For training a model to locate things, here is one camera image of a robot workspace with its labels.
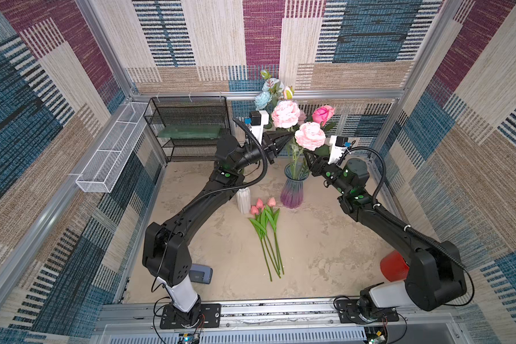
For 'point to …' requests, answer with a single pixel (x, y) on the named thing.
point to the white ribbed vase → (244, 198)
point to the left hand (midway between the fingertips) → (293, 135)
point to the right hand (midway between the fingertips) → (307, 153)
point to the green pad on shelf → (190, 132)
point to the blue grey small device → (201, 274)
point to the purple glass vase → (292, 192)
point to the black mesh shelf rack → (174, 110)
